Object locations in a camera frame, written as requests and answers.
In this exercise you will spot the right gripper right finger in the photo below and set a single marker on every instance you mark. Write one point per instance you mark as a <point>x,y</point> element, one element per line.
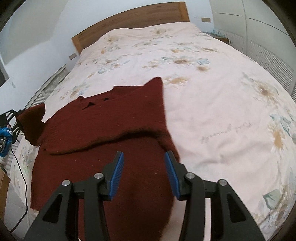
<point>188,187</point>

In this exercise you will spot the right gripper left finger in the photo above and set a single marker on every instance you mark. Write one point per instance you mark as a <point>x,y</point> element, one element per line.
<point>106,186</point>

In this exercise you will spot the dark red knitted sweater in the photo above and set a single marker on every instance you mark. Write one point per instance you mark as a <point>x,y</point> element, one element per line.
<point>84,136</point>

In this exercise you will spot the blue gloved left hand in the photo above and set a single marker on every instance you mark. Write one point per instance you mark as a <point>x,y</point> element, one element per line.
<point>6,141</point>

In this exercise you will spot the cardboard box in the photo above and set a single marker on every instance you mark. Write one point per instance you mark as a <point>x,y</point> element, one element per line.
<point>4,185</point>

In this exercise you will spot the floral pink bed cover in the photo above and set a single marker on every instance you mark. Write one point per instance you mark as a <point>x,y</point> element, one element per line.
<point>227,116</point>

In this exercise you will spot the wooden nightstand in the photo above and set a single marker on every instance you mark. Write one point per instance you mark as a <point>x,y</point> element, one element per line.
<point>219,37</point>

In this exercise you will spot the wooden headboard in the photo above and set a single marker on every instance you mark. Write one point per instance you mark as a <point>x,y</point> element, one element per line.
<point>141,17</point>

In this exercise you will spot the wall switch plate left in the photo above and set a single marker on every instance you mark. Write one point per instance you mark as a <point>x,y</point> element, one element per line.
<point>72,56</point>

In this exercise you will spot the wall switch plate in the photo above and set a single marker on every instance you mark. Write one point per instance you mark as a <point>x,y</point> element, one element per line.
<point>205,20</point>
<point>72,56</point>

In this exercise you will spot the wall switch plate right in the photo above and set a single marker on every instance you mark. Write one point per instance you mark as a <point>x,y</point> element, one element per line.
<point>205,20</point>

